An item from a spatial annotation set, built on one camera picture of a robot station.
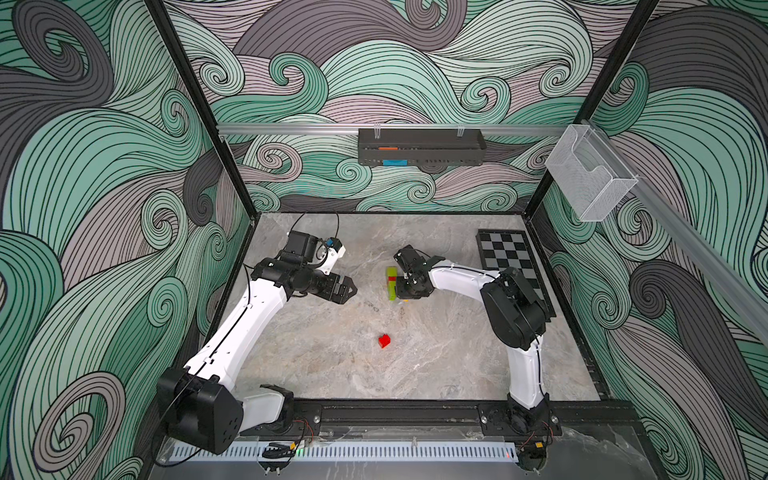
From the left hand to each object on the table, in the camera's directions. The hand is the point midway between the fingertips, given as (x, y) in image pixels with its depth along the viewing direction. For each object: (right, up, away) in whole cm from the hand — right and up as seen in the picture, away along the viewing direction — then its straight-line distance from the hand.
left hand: (340, 283), depth 78 cm
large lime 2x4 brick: (+15, 0, +22) cm, 27 cm away
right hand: (+20, -6, +20) cm, 29 cm away
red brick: (+15, -2, +22) cm, 27 cm away
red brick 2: (+12, -18, +7) cm, 23 cm away
